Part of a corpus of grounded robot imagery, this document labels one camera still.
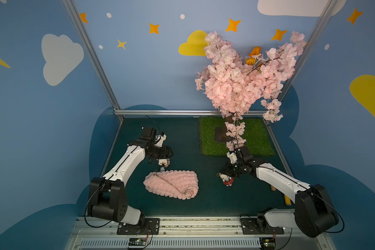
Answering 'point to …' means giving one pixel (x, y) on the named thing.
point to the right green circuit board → (267, 243)
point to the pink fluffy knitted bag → (183, 184)
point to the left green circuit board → (137, 241)
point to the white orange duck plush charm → (164, 163)
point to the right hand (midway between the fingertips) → (222, 169)
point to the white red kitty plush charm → (227, 180)
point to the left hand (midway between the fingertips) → (168, 152)
